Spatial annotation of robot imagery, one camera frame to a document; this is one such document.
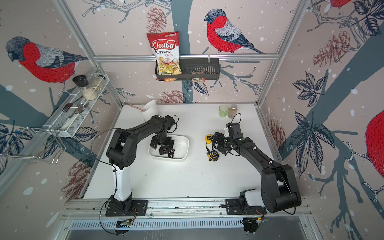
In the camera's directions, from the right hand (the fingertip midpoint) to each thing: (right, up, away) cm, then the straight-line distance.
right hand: (215, 139), depth 89 cm
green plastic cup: (+9, +19, +24) cm, 32 cm away
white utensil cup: (-42, +18, +9) cm, 47 cm away
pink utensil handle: (-50, +18, +15) cm, 55 cm away
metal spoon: (-68, +17, -19) cm, 72 cm away
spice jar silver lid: (+15, +18, +17) cm, 29 cm away
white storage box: (-21, -6, +7) cm, 23 cm away
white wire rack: (-74, +12, -20) cm, 77 cm away
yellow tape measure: (-4, -1, +9) cm, 9 cm away
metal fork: (-74, +19, -18) cm, 79 cm away
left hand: (-30, -5, +4) cm, 31 cm away
